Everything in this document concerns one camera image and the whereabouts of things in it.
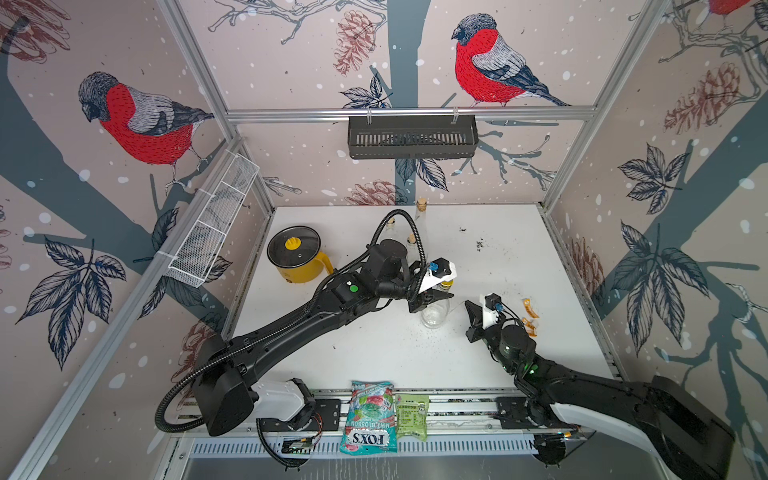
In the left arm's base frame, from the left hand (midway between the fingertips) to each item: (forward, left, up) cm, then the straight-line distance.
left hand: (453, 284), depth 67 cm
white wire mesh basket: (+17, +70, -10) cm, 73 cm away
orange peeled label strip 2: (+1, -28, -28) cm, 39 cm away
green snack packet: (-22, +9, -26) cm, 36 cm away
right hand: (+5, -8, -17) cm, 19 cm away
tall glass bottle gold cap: (+5, +1, -28) cm, 28 cm away
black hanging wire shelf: (+59, +7, 0) cm, 59 cm away
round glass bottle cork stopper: (+23, +6, +3) cm, 24 cm away
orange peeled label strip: (+7, -29, -28) cm, 41 cm away
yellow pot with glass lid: (+21, +45, -16) cm, 53 cm away
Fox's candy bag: (-24, +19, -24) cm, 39 cm away
